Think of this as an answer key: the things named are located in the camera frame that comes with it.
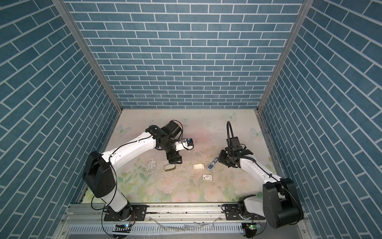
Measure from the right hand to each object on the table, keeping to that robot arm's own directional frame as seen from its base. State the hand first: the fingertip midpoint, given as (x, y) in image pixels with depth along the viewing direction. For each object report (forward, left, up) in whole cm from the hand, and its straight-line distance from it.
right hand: (218, 156), depth 88 cm
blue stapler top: (-3, +3, -4) cm, 6 cm away
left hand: (-4, +22, +7) cm, 24 cm away
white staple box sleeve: (-11, +6, -4) cm, 13 cm away
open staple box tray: (-5, +12, -5) cm, 14 cm away
